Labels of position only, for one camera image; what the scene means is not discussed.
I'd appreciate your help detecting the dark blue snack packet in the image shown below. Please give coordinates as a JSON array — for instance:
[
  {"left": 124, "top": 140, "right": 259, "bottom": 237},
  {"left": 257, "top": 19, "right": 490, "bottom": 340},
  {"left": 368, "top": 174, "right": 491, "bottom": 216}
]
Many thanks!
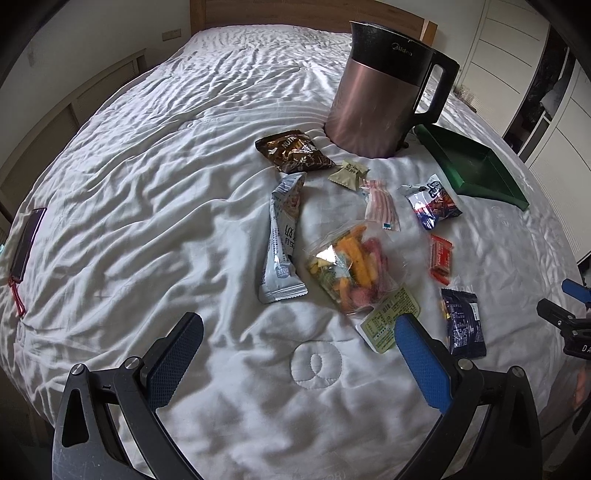
[{"left": 442, "top": 288, "right": 487, "bottom": 359}]

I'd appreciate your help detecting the red small candy packet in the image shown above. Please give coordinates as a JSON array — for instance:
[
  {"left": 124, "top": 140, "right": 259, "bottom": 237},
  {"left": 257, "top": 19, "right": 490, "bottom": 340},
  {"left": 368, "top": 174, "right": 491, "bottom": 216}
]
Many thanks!
[{"left": 429, "top": 234, "right": 454, "bottom": 285}]

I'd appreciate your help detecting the clear bag dried fruit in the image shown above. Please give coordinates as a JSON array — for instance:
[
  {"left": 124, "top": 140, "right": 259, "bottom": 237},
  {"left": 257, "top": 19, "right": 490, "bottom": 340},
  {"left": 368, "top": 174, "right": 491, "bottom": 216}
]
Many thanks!
[{"left": 305, "top": 221, "right": 421, "bottom": 354}]

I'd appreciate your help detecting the grey white snack bar pack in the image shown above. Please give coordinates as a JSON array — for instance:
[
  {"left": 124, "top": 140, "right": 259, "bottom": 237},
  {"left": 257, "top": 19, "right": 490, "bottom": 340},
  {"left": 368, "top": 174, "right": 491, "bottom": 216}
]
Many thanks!
[{"left": 259, "top": 172, "right": 308, "bottom": 304}]

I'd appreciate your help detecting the white blue wafer packet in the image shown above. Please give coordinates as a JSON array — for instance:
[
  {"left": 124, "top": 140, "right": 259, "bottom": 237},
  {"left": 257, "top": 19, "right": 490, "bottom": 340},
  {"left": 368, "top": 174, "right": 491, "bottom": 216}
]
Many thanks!
[{"left": 399, "top": 174, "right": 463, "bottom": 231}]

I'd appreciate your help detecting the pink striped snack packet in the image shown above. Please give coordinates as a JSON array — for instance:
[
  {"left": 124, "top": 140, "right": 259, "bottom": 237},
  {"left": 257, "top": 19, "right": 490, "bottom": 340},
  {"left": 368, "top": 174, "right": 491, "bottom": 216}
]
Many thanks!
[{"left": 361, "top": 180, "right": 400, "bottom": 231}]

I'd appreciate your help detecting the beige small candy packet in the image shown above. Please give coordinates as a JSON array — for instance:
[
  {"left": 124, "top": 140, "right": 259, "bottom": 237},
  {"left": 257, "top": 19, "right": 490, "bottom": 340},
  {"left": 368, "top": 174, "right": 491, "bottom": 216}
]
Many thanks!
[{"left": 328, "top": 161, "right": 370, "bottom": 191}]

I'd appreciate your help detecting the brown chocolate snack bag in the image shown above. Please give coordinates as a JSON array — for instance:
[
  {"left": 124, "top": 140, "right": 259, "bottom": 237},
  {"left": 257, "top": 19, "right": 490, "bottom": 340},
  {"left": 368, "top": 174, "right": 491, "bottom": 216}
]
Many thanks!
[{"left": 254, "top": 130, "right": 335, "bottom": 174}]

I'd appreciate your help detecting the green tray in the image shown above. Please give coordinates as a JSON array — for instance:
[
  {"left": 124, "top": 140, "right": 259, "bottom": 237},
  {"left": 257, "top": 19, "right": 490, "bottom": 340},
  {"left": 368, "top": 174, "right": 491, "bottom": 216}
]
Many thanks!
[{"left": 414, "top": 124, "right": 529, "bottom": 211}]

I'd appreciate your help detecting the white bed duvet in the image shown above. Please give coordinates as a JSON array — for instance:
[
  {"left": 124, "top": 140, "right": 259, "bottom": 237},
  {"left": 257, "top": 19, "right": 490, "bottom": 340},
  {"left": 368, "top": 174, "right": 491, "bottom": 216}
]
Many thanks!
[{"left": 1, "top": 25, "right": 584, "bottom": 479}]

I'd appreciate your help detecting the black smartphone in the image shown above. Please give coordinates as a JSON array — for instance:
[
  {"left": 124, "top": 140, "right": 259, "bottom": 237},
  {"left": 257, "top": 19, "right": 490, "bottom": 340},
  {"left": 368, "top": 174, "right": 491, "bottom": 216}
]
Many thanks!
[{"left": 9, "top": 208, "right": 46, "bottom": 283}]

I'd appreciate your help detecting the white wardrobe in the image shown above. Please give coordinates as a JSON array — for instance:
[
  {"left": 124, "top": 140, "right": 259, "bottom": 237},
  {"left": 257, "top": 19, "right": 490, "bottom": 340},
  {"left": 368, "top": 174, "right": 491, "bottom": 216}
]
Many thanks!
[{"left": 459, "top": 1, "right": 590, "bottom": 263}]

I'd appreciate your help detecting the radiator cover panel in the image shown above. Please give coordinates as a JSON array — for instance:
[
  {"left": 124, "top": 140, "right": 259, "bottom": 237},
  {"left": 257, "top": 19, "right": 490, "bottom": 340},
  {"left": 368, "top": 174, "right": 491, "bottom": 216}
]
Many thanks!
[{"left": 1, "top": 49, "right": 147, "bottom": 222}]

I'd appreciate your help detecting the copper black electric kettle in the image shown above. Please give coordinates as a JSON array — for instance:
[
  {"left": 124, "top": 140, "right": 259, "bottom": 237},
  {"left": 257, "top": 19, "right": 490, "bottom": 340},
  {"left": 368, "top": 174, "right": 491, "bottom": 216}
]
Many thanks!
[{"left": 325, "top": 21, "right": 459, "bottom": 158}]

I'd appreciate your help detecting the wooden headboard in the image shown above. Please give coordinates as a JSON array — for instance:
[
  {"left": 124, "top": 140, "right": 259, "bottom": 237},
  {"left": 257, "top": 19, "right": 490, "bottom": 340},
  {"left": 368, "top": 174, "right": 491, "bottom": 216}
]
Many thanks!
[{"left": 189, "top": 0, "right": 438, "bottom": 46}]

